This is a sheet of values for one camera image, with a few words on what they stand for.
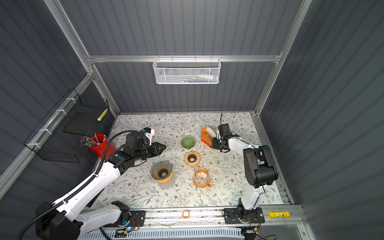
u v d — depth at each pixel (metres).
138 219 0.72
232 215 0.73
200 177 0.87
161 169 0.80
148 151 0.66
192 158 0.94
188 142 0.97
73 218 0.42
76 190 0.43
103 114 0.83
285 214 0.73
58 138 0.69
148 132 0.70
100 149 0.86
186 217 0.72
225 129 0.79
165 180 0.77
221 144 0.72
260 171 0.49
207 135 0.96
